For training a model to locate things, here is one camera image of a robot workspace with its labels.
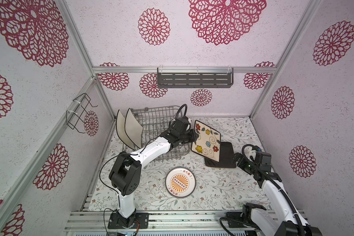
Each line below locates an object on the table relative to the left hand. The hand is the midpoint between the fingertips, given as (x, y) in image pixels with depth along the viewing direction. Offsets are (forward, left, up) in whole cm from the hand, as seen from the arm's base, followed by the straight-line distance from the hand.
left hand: (198, 136), depth 85 cm
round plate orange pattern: (-21, +11, -15) cm, 28 cm away
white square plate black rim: (+2, +44, +1) cm, 44 cm away
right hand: (-10, -22, -7) cm, 25 cm away
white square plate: (+19, +44, -15) cm, 50 cm away
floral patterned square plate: (-2, -7, -5) cm, 8 cm away
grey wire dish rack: (+29, +29, -18) cm, 44 cm away
